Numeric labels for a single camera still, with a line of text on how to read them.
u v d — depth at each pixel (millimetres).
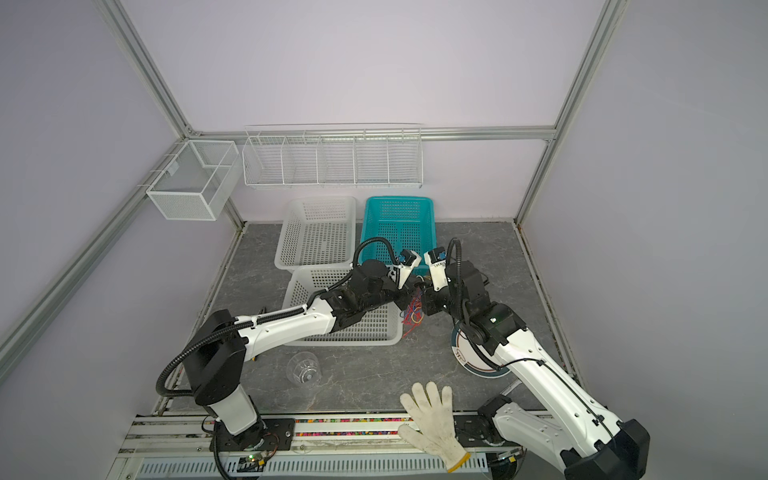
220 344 457
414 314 774
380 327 913
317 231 1191
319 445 726
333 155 991
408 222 1194
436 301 645
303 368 846
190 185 956
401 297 705
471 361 840
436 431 737
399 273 661
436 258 631
